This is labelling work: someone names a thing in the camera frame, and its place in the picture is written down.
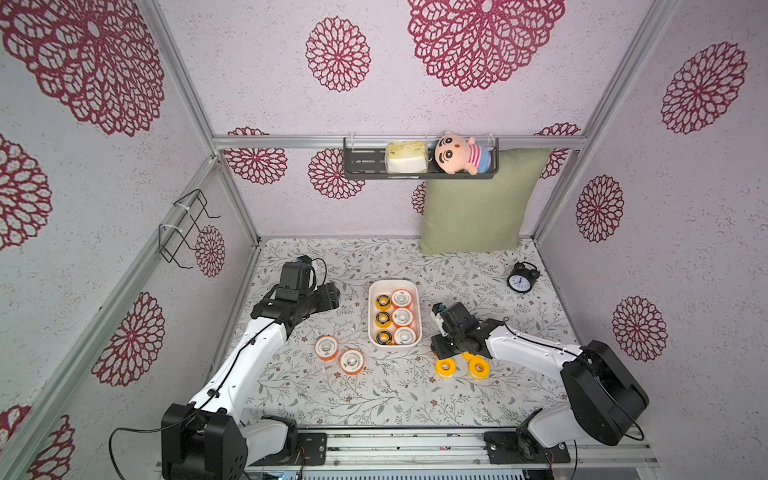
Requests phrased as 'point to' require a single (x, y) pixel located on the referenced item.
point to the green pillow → (482, 214)
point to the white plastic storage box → (388, 286)
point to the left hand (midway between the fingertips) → (329, 295)
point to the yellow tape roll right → (478, 367)
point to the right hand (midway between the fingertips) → (435, 342)
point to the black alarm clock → (522, 276)
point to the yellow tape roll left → (445, 368)
